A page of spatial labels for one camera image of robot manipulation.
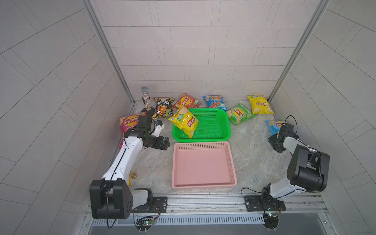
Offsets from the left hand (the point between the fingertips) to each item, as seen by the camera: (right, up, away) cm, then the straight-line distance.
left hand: (164, 140), depth 82 cm
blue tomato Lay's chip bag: (+33, +24, +23) cm, 47 cm away
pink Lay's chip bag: (-27, +10, +11) cm, 31 cm away
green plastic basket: (+31, +7, +22) cm, 39 cm away
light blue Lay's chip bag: (+70, +7, +13) cm, 71 cm away
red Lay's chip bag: (+12, +24, +25) cm, 37 cm away
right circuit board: (+54, -35, -14) cm, 66 cm away
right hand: (+68, -1, +12) cm, 69 cm away
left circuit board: (-5, -34, -17) cm, 38 cm away
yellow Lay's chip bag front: (+12, +11, +11) cm, 19 cm away
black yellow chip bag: (-4, +20, +21) cm, 29 cm away
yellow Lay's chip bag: (+66, +22, +25) cm, 74 cm away
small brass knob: (-16, -18, -4) cm, 24 cm away
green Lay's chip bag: (+49, +15, +19) cm, 55 cm away
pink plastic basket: (+22, -14, +2) cm, 26 cm away
